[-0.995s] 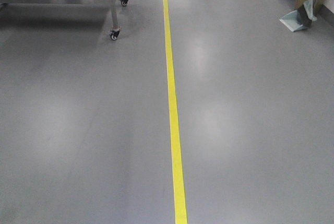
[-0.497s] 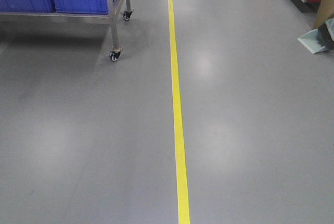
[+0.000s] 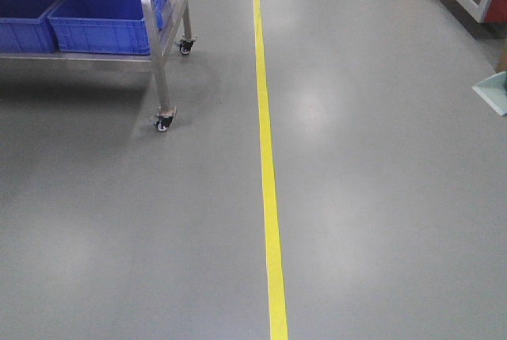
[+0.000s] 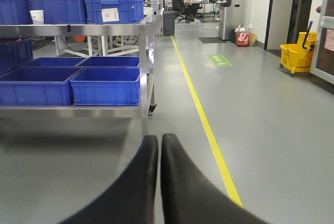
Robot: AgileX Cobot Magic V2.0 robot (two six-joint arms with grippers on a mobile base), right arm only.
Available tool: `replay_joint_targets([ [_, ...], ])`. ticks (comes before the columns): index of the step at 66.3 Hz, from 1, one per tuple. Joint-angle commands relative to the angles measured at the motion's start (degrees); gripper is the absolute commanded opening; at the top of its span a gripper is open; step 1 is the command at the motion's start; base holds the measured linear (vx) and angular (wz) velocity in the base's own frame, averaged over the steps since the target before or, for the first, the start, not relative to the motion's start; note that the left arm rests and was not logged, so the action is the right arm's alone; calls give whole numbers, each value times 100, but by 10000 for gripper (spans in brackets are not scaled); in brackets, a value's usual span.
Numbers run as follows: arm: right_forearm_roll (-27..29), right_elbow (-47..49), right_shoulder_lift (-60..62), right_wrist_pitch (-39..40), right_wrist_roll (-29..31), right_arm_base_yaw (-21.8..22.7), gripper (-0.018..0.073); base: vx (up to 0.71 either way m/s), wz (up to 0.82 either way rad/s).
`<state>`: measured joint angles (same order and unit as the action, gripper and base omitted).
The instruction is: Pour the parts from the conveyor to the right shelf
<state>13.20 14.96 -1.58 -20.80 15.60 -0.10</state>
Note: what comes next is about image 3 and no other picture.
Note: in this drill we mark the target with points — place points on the steel rack on castors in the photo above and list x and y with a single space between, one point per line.
160 78

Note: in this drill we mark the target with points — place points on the pale green board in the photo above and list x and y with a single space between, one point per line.
495 92

